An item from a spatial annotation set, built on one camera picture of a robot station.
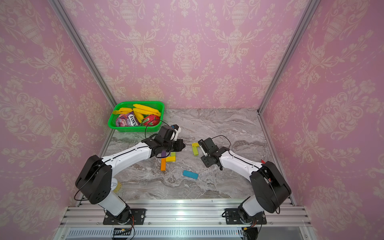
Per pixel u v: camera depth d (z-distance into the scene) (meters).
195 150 0.97
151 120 1.04
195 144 1.01
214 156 0.63
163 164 0.92
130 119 1.06
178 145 0.76
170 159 0.93
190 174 0.87
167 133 0.68
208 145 0.70
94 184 0.44
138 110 1.09
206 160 0.80
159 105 1.16
